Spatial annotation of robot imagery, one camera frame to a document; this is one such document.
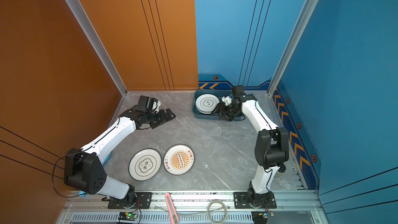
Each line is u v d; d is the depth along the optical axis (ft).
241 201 2.37
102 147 1.52
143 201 2.40
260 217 2.31
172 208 2.33
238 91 2.38
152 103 2.29
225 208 2.36
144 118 2.15
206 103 3.58
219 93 3.90
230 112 2.48
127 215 2.33
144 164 2.78
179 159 2.83
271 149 1.57
